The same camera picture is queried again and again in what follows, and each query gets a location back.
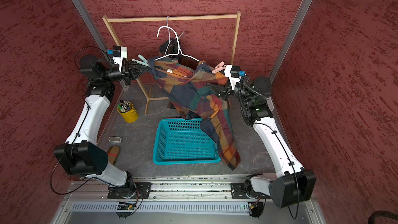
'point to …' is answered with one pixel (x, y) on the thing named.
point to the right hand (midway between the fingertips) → (206, 81)
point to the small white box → (114, 140)
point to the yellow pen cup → (127, 111)
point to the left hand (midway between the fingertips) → (148, 69)
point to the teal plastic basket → (182, 141)
